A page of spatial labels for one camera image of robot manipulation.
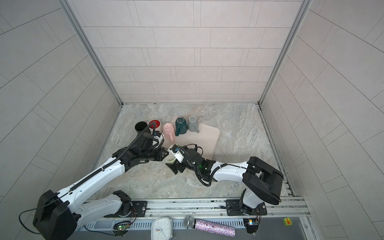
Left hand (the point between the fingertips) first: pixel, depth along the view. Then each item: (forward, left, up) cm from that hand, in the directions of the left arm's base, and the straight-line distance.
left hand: (172, 151), depth 78 cm
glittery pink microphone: (-30, -11, -6) cm, 33 cm away
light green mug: (-5, -1, +5) cm, 7 cm away
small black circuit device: (-30, -39, -11) cm, 51 cm away
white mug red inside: (+22, +13, -6) cm, 26 cm away
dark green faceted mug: (+19, -3, -4) cm, 19 cm away
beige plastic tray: (+14, -20, -11) cm, 27 cm away
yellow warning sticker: (-29, -54, -9) cm, 62 cm away
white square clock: (-32, +2, -7) cm, 33 cm away
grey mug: (+21, -10, -4) cm, 23 cm away
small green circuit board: (-32, +19, -8) cm, 38 cm away
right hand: (-3, 0, -2) cm, 4 cm away
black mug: (+18, +23, -3) cm, 29 cm away
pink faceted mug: (+14, +4, -3) cm, 15 cm away
